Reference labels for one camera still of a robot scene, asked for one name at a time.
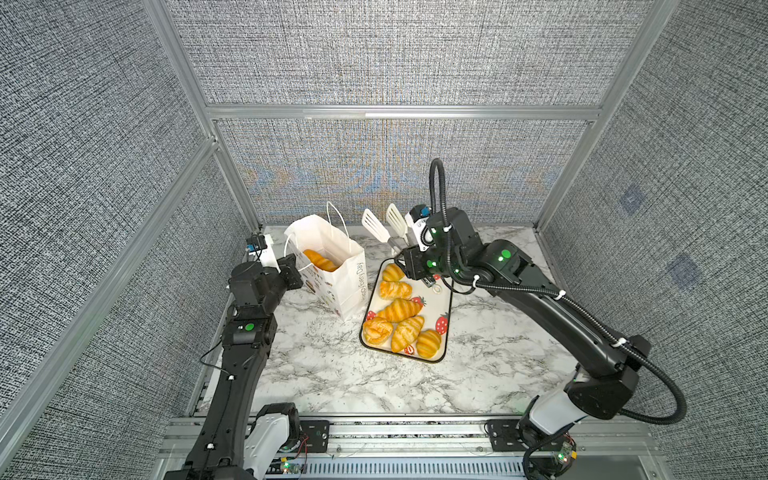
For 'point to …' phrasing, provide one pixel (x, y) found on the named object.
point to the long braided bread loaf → (319, 262)
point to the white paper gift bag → (343, 291)
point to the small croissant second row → (392, 290)
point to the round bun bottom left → (377, 330)
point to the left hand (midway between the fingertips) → (299, 251)
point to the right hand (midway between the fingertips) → (403, 249)
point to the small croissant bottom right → (428, 343)
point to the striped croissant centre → (400, 310)
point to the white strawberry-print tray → (435, 310)
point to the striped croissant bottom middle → (406, 331)
